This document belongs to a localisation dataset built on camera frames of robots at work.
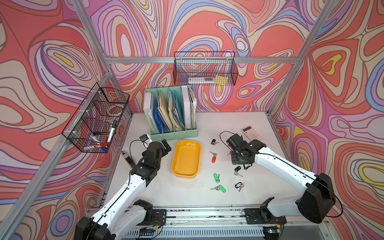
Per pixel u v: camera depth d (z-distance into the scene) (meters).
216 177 0.87
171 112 0.91
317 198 0.40
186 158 0.98
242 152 0.57
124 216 0.55
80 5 0.68
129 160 0.92
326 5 0.69
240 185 0.84
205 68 0.85
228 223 0.73
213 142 1.02
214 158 0.95
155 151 0.59
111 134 0.68
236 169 0.89
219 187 0.84
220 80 0.86
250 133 1.05
